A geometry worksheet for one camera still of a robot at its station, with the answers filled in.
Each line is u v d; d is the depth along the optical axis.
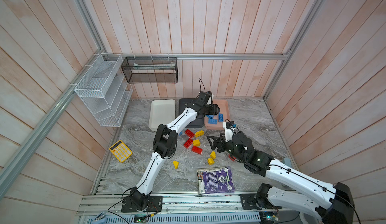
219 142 0.65
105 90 0.72
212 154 0.88
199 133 0.98
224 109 1.14
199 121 1.04
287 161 0.82
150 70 1.04
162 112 1.15
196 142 0.93
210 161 0.86
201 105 0.80
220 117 1.07
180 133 1.00
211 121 1.03
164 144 0.62
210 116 1.07
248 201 0.73
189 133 0.98
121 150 0.90
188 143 0.93
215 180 0.79
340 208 0.39
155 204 0.73
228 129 0.66
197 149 0.91
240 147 0.54
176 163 0.84
